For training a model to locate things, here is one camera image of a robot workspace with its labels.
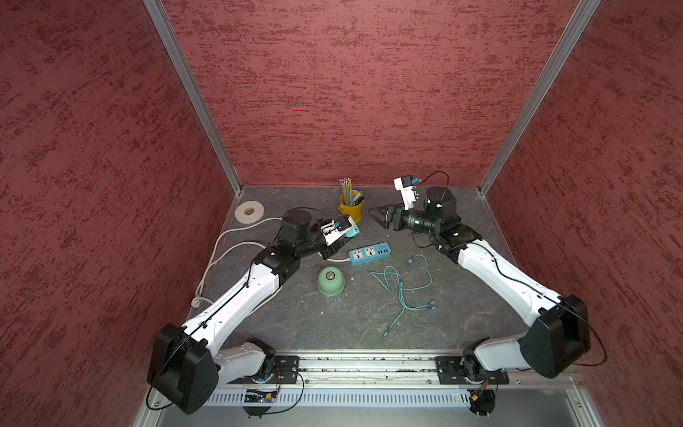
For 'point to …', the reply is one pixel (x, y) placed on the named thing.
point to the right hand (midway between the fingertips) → (373, 216)
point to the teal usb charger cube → (352, 232)
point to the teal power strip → (365, 254)
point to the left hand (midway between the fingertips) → (344, 232)
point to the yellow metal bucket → (354, 211)
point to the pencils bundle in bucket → (347, 189)
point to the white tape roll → (249, 212)
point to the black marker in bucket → (358, 197)
